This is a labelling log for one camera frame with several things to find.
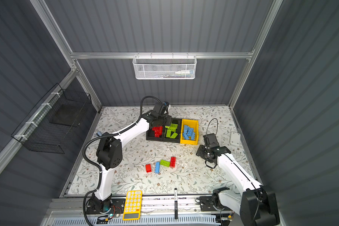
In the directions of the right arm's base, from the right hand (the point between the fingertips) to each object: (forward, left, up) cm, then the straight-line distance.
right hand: (202, 152), depth 85 cm
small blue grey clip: (+17, +73, -5) cm, 75 cm away
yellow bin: (+24, +5, -2) cm, 25 cm away
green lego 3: (+18, +22, -6) cm, 29 cm away
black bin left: (+15, +35, -5) cm, 38 cm away
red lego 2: (+18, +27, -2) cm, 33 cm away
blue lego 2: (+15, +4, -5) cm, 17 cm away
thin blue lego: (-7, +28, -6) cm, 30 cm away
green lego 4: (+17, +18, -7) cm, 25 cm away
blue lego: (+15, +10, -5) cm, 18 cm away
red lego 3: (+17, +30, -6) cm, 35 cm away
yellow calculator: (-29, +39, -6) cm, 49 cm away
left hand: (+19, +18, +8) cm, 27 cm away
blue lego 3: (+17, +8, -3) cm, 19 cm away
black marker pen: (-26, +17, -7) cm, 32 cm away
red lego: (-3, +18, -7) cm, 20 cm away
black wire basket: (+1, +83, +22) cm, 86 cm away
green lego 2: (+21, +20, -4) cm, 29 cm away
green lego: (-4, +24, -7) cm, 25 cm away
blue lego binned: (+18, +10, -1) cm, 21 cm away
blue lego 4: (+18, +5, -3) cm, 19 cm away
